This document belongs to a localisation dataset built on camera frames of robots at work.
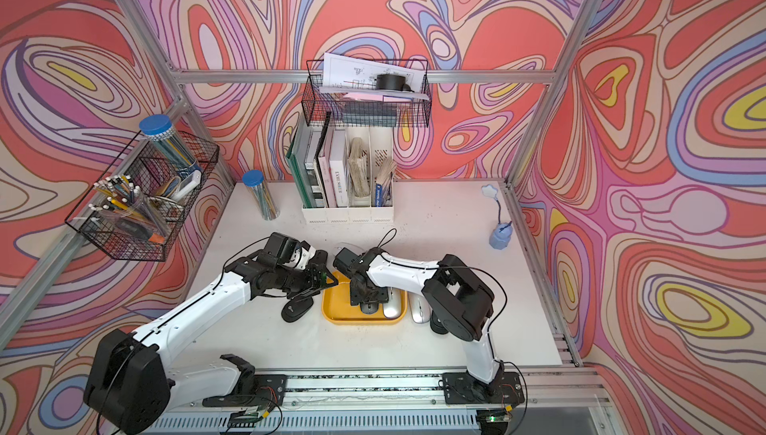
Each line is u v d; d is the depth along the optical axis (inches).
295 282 27.3
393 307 34.3
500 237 37.8
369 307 33.8
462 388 28.9
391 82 32.4
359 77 33.9
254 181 37.3
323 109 39.8
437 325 32.3
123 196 23.4
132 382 15.6
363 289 28.0
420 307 33.8
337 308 34.3
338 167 36.4
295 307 33.7
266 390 28.8
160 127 27.2
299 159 34.0
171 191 29.4
